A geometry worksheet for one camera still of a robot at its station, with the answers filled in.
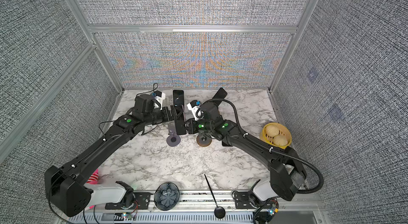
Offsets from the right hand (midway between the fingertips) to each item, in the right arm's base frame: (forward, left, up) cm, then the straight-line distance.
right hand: (181, 122), depth 74 cm
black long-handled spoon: (-33, -17, -21) cm, 43 cm away
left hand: (+5, 0, +2) cm, 5 cm away
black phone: (+27, -22, -11) cm, 36 cm away
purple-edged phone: (0, 0, -1) cm, 1 cm away
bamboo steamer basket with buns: (+4, -53, -20) cm, 56 cm away
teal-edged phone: (+25, +5, -11) cm, 27 cm away
